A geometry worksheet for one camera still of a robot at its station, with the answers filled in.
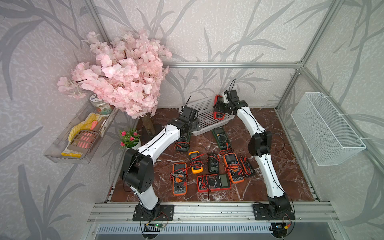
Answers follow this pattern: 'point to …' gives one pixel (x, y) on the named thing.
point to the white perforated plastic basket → (205, 109)
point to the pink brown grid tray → (82, 140)
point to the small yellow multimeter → (195, 163)
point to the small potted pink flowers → (130, 139)
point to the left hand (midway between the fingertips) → (192, 124)
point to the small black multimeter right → (246, 168)
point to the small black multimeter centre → (213, 165)
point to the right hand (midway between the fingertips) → (218, 105)
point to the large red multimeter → (213, 182)
